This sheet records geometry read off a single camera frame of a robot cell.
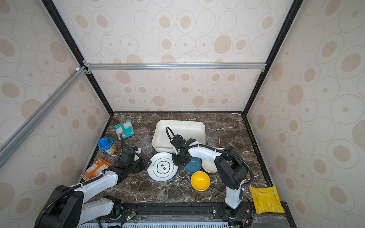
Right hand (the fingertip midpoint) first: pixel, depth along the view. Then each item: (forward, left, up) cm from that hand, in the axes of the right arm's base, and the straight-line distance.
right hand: (176, 163), depth 88 cm
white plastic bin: (+17, +12, -1) cm, 20 cm away
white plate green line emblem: (-3, +9, -1) cm, 9 cm away
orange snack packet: (-4, +48, +1) cm, 48 cm away
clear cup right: (+21, -24, -1) cm, 32 cm away
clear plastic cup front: (+14, +22, -1) cm, 26 cm away
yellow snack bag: (-21, -48, 0) cm, 53 cm away
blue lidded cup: (+10, +44, +8) cm, 45 cm away
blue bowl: (-1, -11, -2) cm, 11 cm away
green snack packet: (+27, +39, +1) cm, 48 cm away
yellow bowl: (-11, -14, -1) cm, 18 cm away
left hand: (+1, +13, +3) cm, 14 cm away
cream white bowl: (-2, -20, -3) cm, 20 cm away
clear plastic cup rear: (+20, +25, +1) cm, 32 cm away
